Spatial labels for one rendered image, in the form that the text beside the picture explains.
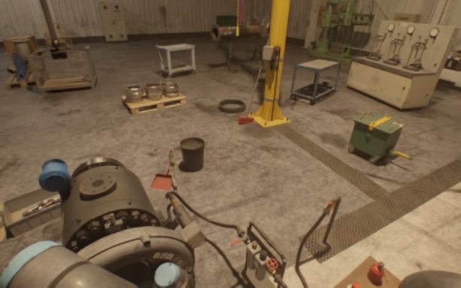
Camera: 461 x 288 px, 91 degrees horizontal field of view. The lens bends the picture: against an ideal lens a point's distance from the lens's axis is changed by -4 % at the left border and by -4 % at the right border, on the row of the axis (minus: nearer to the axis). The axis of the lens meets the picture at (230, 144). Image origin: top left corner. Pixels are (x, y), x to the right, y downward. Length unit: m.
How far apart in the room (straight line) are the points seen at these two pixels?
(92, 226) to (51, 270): 0.98
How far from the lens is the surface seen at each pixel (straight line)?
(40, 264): 0.58
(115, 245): 1.24
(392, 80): 6.47
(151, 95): 5.28
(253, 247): 1.77
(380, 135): 3.72
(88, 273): 0.54
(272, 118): 4.53
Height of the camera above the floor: 1.90
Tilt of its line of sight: 30 degrees down
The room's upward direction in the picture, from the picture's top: 1 degrees clockwise
